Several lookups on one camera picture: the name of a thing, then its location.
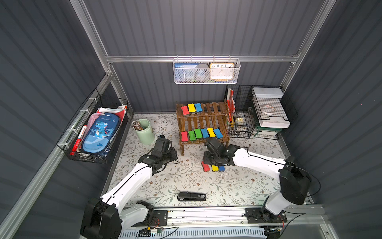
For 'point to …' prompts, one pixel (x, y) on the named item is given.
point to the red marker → (78, 140)
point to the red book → (231, 104)
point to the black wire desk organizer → (244, 122)
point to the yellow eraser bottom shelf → (212, 134)
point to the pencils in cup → (137, 125)
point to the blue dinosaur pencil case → (102, 128)
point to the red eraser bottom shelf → (184, 136)
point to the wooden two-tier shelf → (199, 122)
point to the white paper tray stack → (269, 108)
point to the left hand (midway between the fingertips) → (175, 152)
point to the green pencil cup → (144, 132)
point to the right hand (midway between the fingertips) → (206, 158)
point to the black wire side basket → (98, 102)
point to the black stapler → (186, 196)
